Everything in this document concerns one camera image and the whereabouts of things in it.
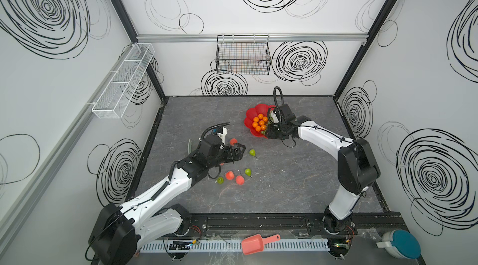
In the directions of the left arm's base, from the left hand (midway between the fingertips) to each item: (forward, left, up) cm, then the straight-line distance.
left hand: (240, 149), depth 78 cm
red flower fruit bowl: (+32, -6, -15) cm, 36 cm away
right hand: (+13, -12, -7) cm, 19 cm away
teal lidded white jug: (-30, -57, -8) cm, 65 cm away
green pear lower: (-4, -4, -15) cm, 16 cm away
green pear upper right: (+7, -6, -15) cm, 18 cm away
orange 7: (+21, -12, -14) cm, 28 cm away
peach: (-6, +5, -14) cm, 16 cm away
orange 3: (+27, -8, -14) cm, 32 cm away
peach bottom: (-8, 0, -15) cm, 17 cm away
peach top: (+12, +5, -14) cm, 19 cm away
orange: (+27, -10, -12) cm, 31 cm away
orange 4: (+24, -7, -15) cm, 29 cm away
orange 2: (+27, -13, -14) cm, 33 cm away
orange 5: (+25, -11, -14) cm, 31 cm away
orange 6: (+21, -9, -14) cm, 27 cm away
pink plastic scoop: (-32, -7, -16) cm, 36 cm away
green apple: (-9, +9, -14) cm, 19 cm away
